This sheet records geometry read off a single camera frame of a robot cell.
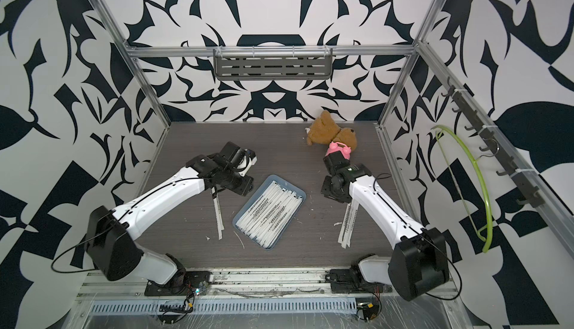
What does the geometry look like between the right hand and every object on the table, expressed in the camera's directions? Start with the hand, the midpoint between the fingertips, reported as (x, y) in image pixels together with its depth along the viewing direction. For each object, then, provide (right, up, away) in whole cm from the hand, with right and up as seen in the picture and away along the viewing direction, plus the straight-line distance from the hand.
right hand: (329, 190), depth 84 cm
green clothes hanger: (+36, -6, -27) cm, 45 cm away
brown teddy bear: (+2, +23, +22) cm, 32 cm away
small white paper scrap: (-31, -20, -2) cm, 37 cm away
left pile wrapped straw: (-43, -11, +5) cm, 45 cm away
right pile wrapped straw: (+6, -17, +1) cm, 18 cm away
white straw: (-23, -11, +4) cm, 26 cm away
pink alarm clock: (+5, +16, +14) cm, 22 cm away
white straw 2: (-12, -6, +8) cm, 16 cm away
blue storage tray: (-12, -2, +10) cm, 16 cm away
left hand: (-30, +4, -2) cm, 31 cm away
